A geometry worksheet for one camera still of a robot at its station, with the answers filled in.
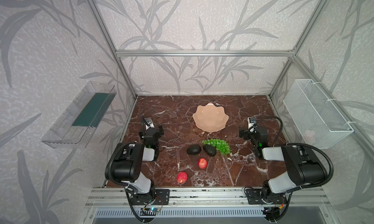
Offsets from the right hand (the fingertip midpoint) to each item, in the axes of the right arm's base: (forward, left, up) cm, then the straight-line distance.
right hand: (247, 124), depth 95 cm
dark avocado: (-16, +35, -2) cm, 39 cm away
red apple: (-24, +30, -2) cm, 39 cm away
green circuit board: (-45, +57, -6) cm, 73 cm away
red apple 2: (-31, +41, -1) cm, 52 cm away
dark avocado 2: (-16, +25, -4) cm, 30 cm away
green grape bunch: (-13, +19, -3) cm, 23 cm away
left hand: (-1, +63, +2) cm, 63 cm away
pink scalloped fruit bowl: (+8, +24, -4) cm, 25 cm away
